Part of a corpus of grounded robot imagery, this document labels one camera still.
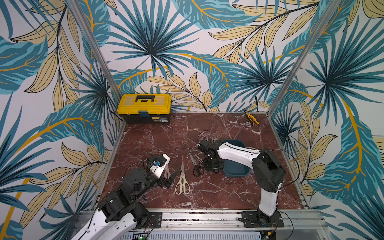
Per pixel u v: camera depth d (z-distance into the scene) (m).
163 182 0.57
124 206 0.47
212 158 0.67
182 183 0.84
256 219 0.73
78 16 0.70
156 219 0.73
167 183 0.60
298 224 0.75
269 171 0.49
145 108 1.02
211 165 0.79
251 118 1.17
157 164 0.52
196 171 0.90
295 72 0.93
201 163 0.93
